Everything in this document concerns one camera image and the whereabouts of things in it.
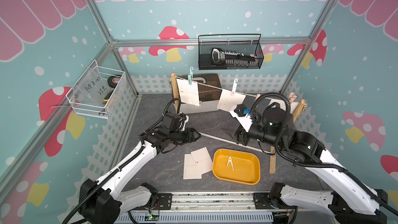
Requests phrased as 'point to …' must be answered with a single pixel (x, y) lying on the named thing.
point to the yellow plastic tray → (236, 166)
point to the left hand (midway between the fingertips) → (196, 140)
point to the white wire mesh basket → (103, 112)
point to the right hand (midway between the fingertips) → (227, 122)
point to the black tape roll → (113, 81)
